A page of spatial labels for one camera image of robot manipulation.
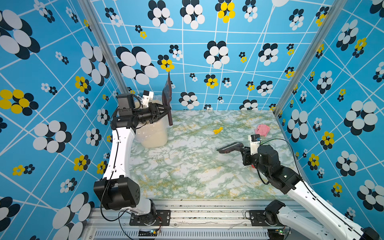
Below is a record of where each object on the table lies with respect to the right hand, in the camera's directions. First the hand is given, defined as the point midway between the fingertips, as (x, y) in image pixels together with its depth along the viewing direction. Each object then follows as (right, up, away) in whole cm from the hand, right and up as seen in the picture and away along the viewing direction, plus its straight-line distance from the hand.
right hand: (243, 148), depth 76 cm
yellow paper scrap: (-9, +8, +33) cm, 35 cm away
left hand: (-37, +19, -7) cm, 42 cm away
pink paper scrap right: (+24, +8, +31) cm, 40 cm away
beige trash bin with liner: (-49, +7, +8) cm, 50 cm away
